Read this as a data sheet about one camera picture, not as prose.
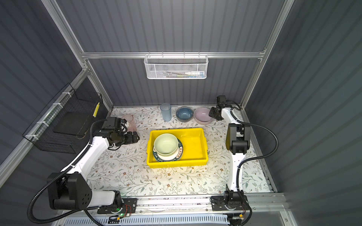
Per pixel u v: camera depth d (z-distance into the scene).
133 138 0.77
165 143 0.92
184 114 1.12
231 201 0.67
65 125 0.74
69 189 0.41
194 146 0.97
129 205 0.72
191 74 0.90
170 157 0.86
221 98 0.85
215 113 0.88
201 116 1.12
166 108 1.07
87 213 0.68
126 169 0.87
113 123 0.66
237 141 0.61
